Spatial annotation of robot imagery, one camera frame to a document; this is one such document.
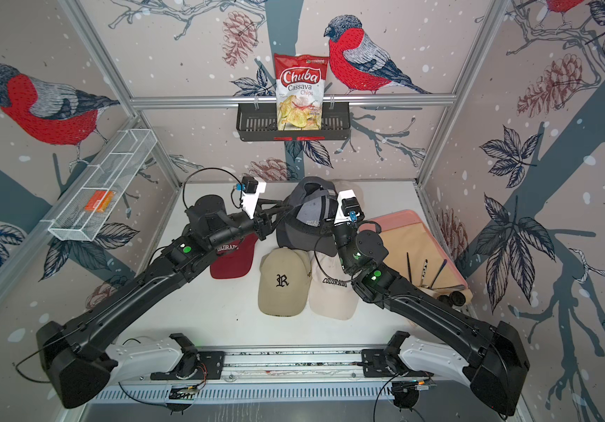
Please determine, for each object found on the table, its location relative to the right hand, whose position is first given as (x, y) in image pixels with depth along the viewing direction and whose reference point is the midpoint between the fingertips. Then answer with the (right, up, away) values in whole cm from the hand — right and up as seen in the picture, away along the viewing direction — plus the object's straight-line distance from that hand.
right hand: (332, 190), depth 65 cm
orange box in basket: (-62, -3, +3) cm, 62 cm away
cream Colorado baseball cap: (+1, -34, +19) cm, 39 cm away
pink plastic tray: (+38, -9, +45) cm, 59 cm away
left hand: (-11, -3, -1) cm, 12 cm away
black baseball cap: (-6, -10, +12) cm, 17 cm away
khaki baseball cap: (-14, -29, +19) cm, 38 cm away
